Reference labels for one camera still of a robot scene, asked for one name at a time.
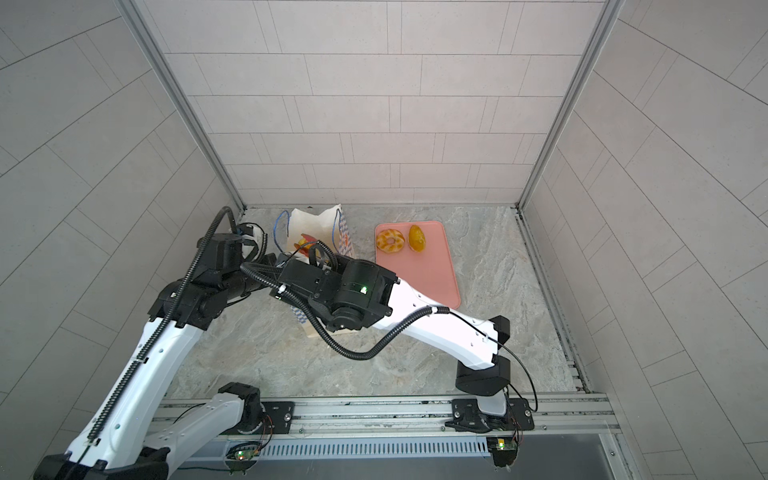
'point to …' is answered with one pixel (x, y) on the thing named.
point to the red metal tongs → (301, 248)
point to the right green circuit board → (504, 450)
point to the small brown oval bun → (416, 239)
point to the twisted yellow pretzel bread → (386, 247)
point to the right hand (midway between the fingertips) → (339, 272)
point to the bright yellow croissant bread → (304, 243)
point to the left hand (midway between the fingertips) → (294, 260)
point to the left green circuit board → (242, 459)
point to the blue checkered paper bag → (327, 225)
